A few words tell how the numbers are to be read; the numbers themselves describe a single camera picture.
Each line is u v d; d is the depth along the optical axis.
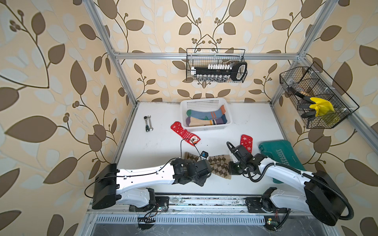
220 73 0.84
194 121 1.08
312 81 0.79
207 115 1.11
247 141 0.97
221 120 1.06
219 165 0.85
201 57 0.91
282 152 0.87
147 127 1.05
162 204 0.74
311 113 0.63
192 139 0.99
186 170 0.53
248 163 0.64
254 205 0.72
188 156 0.91
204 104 1.12
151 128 1.05
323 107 0.69
